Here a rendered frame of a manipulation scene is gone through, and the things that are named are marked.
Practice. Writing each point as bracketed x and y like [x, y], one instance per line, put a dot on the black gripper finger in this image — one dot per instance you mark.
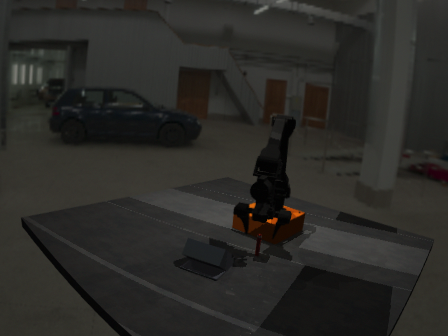
[245, 220]
[276, 227]

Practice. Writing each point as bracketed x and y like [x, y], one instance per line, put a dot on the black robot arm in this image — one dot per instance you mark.
[273, 180]

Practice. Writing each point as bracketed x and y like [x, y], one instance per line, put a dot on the dark grey flat panel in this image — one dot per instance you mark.
[207, 260]

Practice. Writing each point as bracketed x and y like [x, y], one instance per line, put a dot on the red peg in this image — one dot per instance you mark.
[258, 244]

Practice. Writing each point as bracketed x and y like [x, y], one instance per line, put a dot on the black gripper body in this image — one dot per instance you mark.
[242, 209]

